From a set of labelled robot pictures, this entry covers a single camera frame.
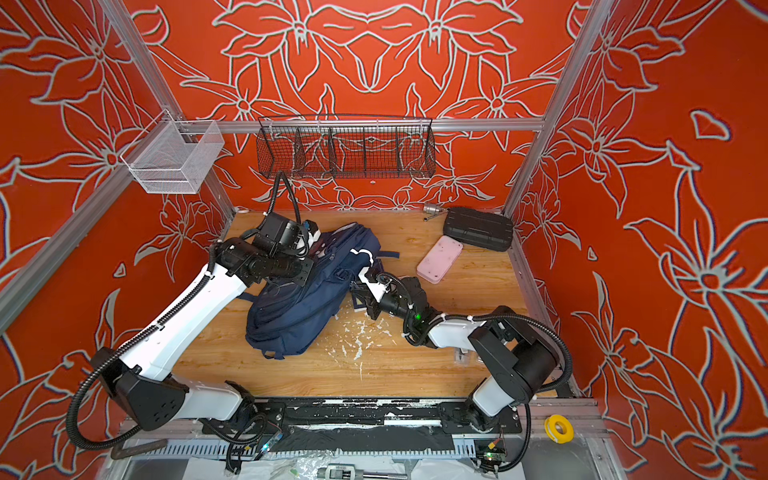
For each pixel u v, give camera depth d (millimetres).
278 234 546
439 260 1024
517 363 439
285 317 697
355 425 727
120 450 687
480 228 1074
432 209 1176
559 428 712
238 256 489
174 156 922
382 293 727
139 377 384
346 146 982
